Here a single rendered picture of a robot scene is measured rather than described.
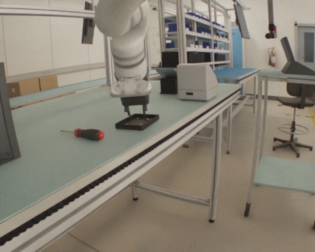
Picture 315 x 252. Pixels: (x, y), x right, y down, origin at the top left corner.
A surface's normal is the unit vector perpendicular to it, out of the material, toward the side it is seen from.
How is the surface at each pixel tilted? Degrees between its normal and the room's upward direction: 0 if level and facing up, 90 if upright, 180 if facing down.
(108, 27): 123
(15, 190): 0
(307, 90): 89
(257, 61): 90
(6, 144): 90
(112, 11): 117
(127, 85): 39
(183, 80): 90
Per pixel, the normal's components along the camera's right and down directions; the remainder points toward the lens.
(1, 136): 0.56, 0.21
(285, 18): -0.51, 0.28
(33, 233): 0.85, 0.11
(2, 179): -0.05, -0.96
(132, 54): 0.43, 0.76
